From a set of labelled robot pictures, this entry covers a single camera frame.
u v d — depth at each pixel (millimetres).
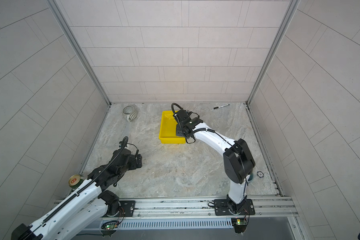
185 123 637
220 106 1151
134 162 720
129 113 1022
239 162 456
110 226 642
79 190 478
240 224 678
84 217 528
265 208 711
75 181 694
